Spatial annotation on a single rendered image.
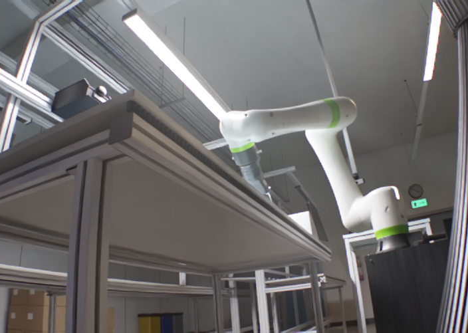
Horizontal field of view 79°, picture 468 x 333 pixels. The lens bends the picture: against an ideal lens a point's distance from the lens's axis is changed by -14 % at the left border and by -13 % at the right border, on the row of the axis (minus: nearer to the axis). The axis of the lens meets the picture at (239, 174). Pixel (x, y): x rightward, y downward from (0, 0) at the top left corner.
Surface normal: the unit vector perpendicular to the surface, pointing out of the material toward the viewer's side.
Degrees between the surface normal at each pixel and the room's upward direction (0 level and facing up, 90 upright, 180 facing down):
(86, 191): 90
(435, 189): 90
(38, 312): 90
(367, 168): 90
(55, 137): 180
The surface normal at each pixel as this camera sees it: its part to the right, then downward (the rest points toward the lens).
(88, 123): 0.08, 0.92
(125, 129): -0.40, -0.33
